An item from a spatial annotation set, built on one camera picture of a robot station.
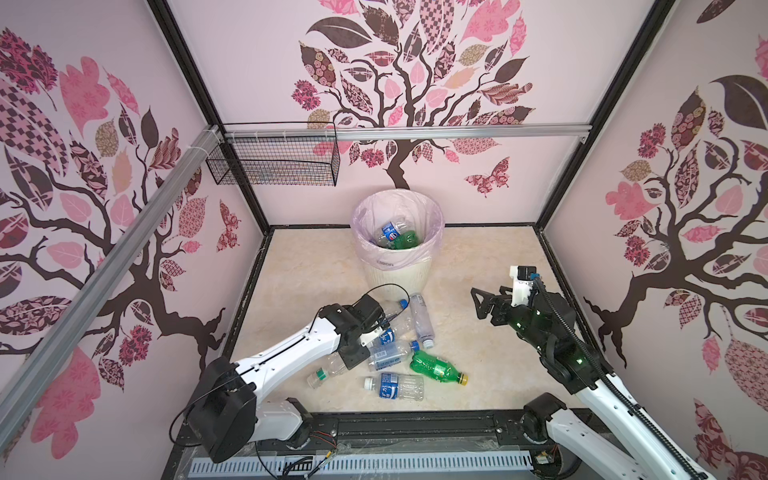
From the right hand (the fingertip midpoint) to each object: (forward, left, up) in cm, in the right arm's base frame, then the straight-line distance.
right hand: (489, 286), depth 72 cm
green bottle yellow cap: (-13, +12, -20) cm, 27 cm away
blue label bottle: (+26, +25, -8) cm, 37 cm away
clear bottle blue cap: (-11, +27, -21) cm, 36 cm away
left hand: (-9, +37, -18) cm, 42 cm away
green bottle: (+26, +19, -11) cm, 34 cm away
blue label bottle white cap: (-6, +25, -22) cm, 34 cm away
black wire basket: (+46, +61, +9) cm, 77 cm away
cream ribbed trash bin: (0, +24, 0) cm, 24 cm away
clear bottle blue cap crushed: (+4, +25, -21) cm, 32 cm away
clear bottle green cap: (-12, +40, -21) cm, 47 cm away
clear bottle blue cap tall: (+3, +14, -24) cm, 28 cm away
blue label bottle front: (-18, +23, -20) cm, 35 cm away
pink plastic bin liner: (+31, +29, -1) cm, 42 cm away
